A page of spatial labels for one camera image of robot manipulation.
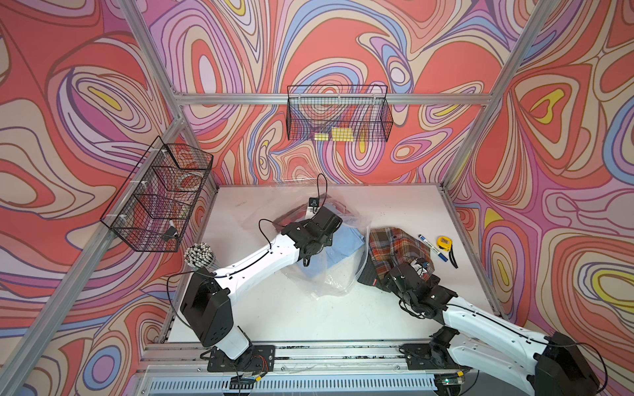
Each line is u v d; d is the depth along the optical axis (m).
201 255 0.75
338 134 0.82
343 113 0.96
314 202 0.70
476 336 0.51
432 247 0.98
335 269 0.92
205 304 0.42
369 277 0.87
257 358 0.73
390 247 0.90
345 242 0.97
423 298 0.62
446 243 0.98
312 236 0.59
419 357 0.72
